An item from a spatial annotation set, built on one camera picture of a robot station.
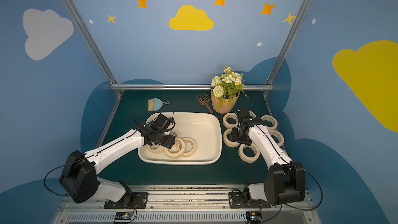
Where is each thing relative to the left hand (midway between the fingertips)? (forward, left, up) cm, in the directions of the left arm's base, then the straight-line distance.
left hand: (170, 138), depth 85 cm
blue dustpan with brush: (+33, +17, -11) cm, 39 cm away
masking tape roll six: (+2, -34, -8) cm, 35 cm away
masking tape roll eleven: (-8, -44, -8) cm, 45 cm away
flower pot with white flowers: (+24, -31, +16) cm, 42 cm away
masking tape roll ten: (-6, -10, -7) cm, 14 cm away
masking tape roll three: (+22, -37, -8) cm, 44 cm away
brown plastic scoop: (+38, -19, -8) cm, 43 cm away
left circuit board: (-35, +19, -11) cm, 41 cm away
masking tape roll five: (-9, -4, -4) cm, 10 cm away
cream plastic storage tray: (+13, -20, -9) cm, 25 cm away
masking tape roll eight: (-5, +7, -5) cm, 10 cm away
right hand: (+1, -39, 0) cm, 39 cm away
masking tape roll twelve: (+6, -1, -5) cm, 8 cm away
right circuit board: (-34, -44, -13) cm, 57 cm away
